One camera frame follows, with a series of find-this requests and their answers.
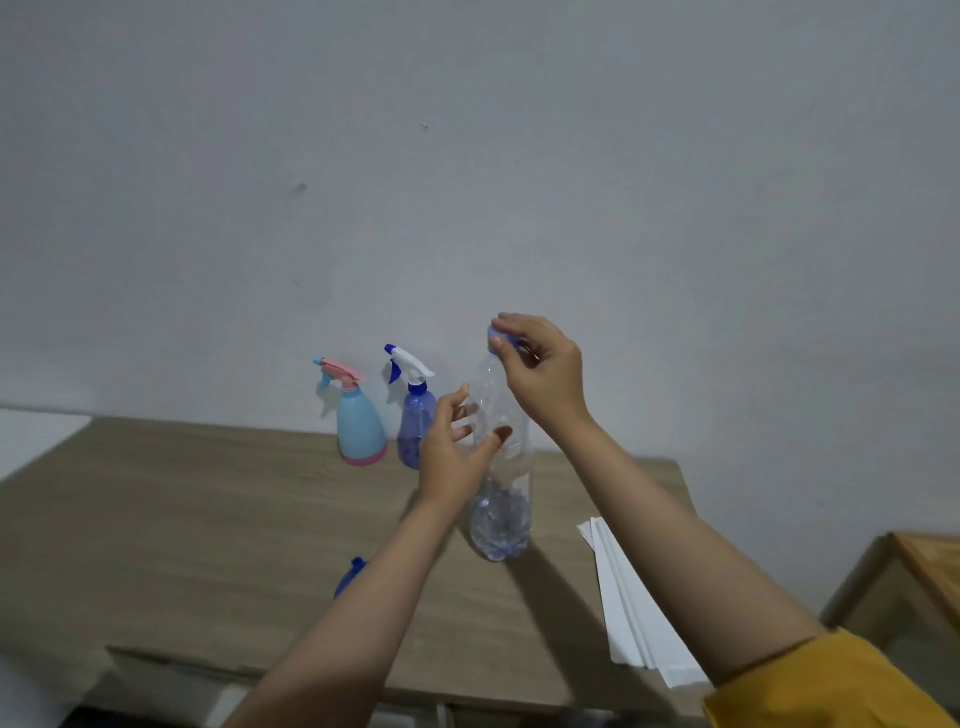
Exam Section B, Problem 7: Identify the person's left hand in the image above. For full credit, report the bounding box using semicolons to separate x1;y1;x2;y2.
417;383;514;519

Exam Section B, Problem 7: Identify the person's right hand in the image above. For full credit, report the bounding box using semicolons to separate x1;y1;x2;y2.
489;312;594;444

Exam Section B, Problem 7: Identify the transparent blue spray bottle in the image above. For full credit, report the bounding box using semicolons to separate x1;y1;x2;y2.
396;389;439;472

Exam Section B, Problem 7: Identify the clear plastic water bottle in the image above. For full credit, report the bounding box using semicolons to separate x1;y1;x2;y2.
469;352;535;564

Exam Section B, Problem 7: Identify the light blue pink spray bottle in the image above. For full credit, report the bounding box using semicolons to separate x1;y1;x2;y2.
335;386;389;468

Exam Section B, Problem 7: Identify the white and blue spray head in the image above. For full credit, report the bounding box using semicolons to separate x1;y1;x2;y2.
384;344;436;395

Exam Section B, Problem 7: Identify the blue plastic funnel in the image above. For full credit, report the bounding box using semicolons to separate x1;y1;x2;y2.
333;557;369;601

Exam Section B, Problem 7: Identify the pink spray head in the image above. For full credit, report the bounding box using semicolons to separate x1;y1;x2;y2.
312;356;367;395

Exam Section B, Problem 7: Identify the stack of white paper towels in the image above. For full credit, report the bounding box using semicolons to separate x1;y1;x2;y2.
577;517;712;690

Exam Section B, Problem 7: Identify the person's left forearm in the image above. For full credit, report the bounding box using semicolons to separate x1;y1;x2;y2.
224;498;466;728

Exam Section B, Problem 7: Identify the person's right forearm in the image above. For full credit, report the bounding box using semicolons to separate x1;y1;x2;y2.
554;419;826;688

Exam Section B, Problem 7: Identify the person's yellow right sleeve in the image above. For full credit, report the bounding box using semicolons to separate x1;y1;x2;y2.
702;628;960;728

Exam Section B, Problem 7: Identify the wooden chair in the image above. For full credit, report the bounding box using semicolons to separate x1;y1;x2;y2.
821;532;960;676

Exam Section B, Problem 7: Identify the white cabinet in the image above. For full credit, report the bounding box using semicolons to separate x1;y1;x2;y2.
0;408;93;485

